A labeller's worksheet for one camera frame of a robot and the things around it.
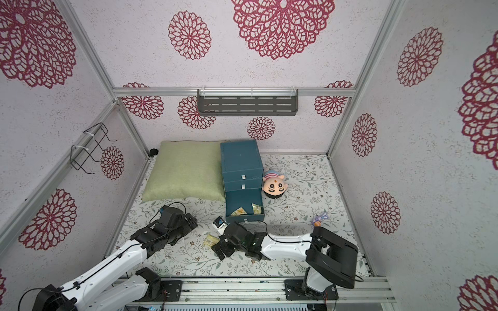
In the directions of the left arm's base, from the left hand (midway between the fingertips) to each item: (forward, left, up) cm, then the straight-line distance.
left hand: (191, 225), depth 84 cm
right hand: (-6, -12, 0) cm, 13 cm away
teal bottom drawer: (+14, -19, -1) cm, 24 cm away
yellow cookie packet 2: (-5, -9, -5) cm, 11 cm away
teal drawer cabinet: (+21, -22, +15) cm, 35 cm away
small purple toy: (+4, -57, -4) cm, 57 cm away
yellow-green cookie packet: (+10, -29, -4) cm, 31 cm away
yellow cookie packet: (+10, -21, -5) cm, 23 cm away
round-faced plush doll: (+21, -38, +1) cm, 43 cm away
